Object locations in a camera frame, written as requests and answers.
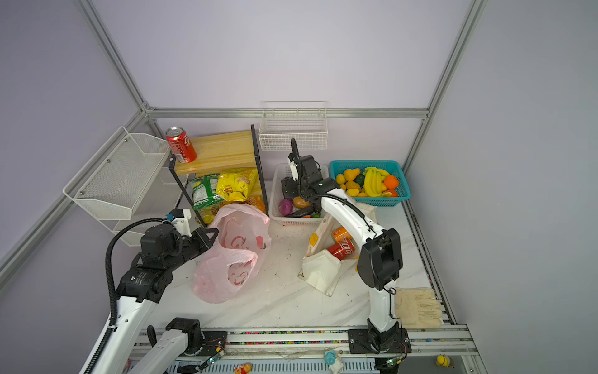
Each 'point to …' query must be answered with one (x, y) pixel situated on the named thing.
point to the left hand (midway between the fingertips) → (217, 232)
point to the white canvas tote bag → (319, 269)
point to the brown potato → (299, 202)
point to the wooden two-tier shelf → (222, 152)
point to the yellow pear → (350, 174)
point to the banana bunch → (373, 181)
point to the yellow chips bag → (237, 185)
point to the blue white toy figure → (335, 363)
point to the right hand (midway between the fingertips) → (289, 181)
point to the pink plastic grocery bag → (241, 231)
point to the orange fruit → (391, 181)
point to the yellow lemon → (340, 178)
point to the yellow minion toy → (445, 361)
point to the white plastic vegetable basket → (276, 173)
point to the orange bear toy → (244, 368)
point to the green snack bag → (204, 191)
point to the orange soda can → (339, 234)
